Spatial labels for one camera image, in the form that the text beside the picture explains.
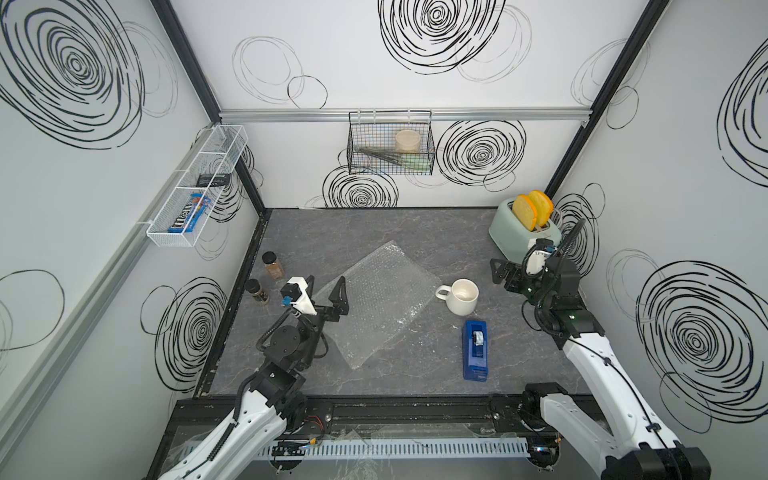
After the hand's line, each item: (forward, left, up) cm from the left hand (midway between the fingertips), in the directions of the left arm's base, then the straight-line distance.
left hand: (327, 279), depth 71 cm
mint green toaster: (+22, -52, -8) cm, 57 cm away
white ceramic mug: (+9, -39, -23) cm, 46 cm away
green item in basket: (+43, -23, +4) cm, 49 cm away
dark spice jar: (+6, +25, -15) cm, 30 cm away
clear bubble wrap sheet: (+10, -14, -24) cm, 30 cm away
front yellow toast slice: (+29, -57, -3) cm, 64 cm away
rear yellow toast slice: (+30, -63, -2) cm, 69 cm away
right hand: (+8, -47, -3) cm, 47 cm away
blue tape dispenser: (-10, -39, -18) cm, 44 cm away
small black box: (+23, +31, +10) cm, 40 cm away
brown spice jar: (+15, +22, -17) cm, 32 cm away
